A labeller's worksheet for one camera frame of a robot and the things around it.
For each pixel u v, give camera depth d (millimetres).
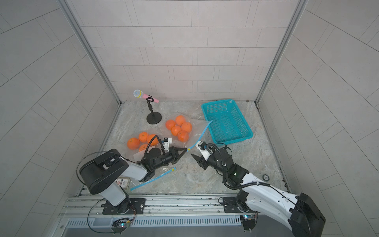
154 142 663
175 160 736
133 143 873
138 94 849
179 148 771
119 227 654
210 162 654
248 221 686
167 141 789
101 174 451
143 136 911
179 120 991
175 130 931
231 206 706
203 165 654
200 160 656
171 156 727
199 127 897
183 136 892
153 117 1055
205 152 640
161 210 706
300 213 398
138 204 712
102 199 728
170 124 974
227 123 1047
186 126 960
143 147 851
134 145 874
